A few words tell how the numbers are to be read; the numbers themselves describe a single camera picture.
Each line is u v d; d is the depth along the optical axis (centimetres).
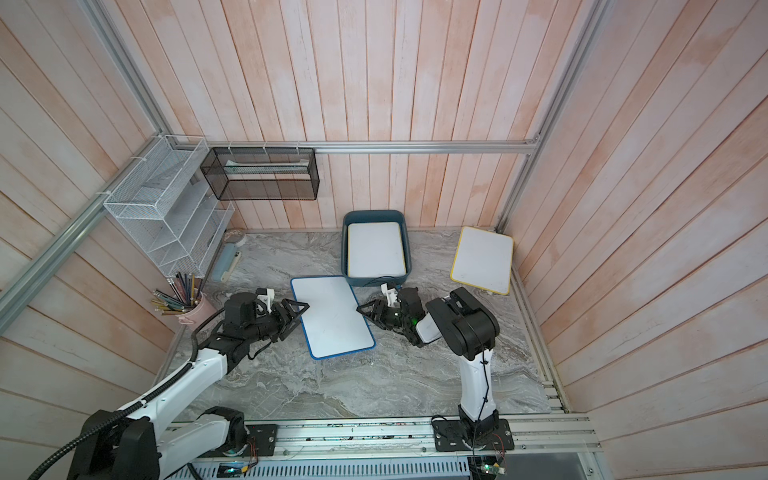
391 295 93
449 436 73
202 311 88
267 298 79
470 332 52
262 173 106
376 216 114
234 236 118
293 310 75
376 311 86
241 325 65
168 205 75
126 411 42
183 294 88
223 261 104
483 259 114
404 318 82
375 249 110
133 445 41
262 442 73
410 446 73
